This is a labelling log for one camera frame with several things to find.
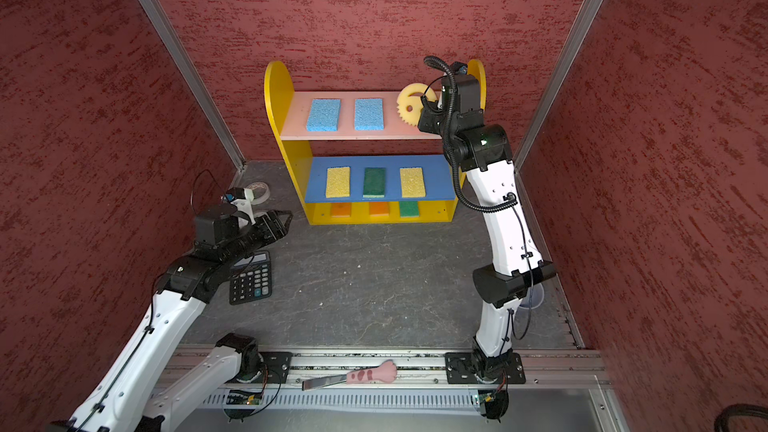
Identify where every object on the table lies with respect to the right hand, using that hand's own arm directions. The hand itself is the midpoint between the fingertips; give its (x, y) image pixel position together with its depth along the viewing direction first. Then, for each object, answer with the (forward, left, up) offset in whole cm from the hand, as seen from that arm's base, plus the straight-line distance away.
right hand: (428, 114), depth 69 cm
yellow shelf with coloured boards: (+26, +23, -39) cm, 52 cm away
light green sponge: (+3, +3, -42) cm, 42 cm away
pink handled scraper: (-47, +12, -43) cm, 64 cm away
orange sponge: (+4, +27, -42) cm, 51 cm away
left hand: (-17, +37, -20) cm, 45 cm away
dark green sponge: (+4, +15, -29) cm, 33 cm away
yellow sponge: (+5, +26, -29) cm, 40 cm away
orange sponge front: (+4, +14, -42) cm, 44 cm away
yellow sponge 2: (+4, +2, -30) cm, 30 cm away
